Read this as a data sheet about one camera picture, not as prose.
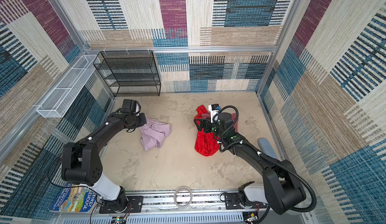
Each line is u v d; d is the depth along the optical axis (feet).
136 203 2.40
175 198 2.45
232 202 2.39
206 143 2.93
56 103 2.33
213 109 2.40
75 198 2.40
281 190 1.36
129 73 3.64
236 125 2.09
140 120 2.71
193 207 2.39
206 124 2.40
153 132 3.05
